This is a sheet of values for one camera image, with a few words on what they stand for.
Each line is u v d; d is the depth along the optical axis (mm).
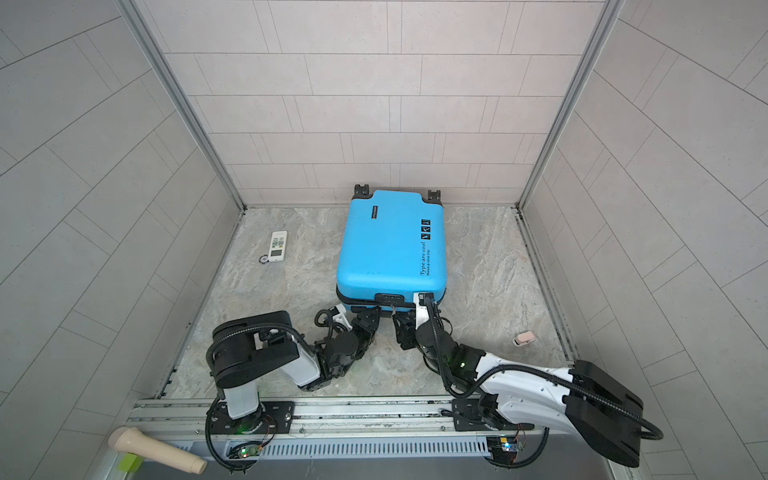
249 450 644
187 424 703
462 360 610
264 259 996
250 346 489
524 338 810
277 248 1020
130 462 635
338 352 635
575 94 846
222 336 475
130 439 644
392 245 801
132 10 698
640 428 421
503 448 681
